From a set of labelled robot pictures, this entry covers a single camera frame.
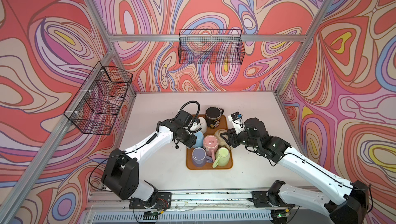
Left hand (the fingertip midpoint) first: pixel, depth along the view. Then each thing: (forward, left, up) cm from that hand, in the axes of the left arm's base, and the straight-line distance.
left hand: (193, 139), depth 84 cm
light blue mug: (-1, -3, 0) cm, 3 cm away
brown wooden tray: (-11, +2, -9) cm, 15 cm away
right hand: (-3, -16, +9) cm, 19 cm away
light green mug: (-10, -15, 0) cm, 18 cm away
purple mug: (-9, -3, -3) cm, 10 cm away
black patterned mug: (+14, -11, +2) cm, 18 cm away
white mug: (+10, -5, -1) cm, 12 cm away
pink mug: (-4, -9, +1) cm, 10 cm away
